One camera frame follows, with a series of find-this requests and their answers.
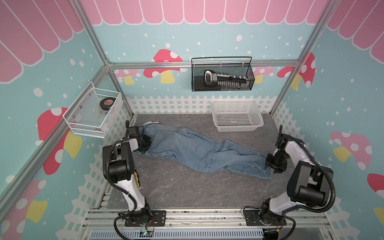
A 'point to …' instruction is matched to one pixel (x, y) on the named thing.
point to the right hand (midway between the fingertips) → (269, 168)
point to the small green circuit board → (146, 234)
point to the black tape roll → (106, 103)
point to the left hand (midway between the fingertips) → (153, 141)
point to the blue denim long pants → (198, 151)
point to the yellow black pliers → (137, 179)
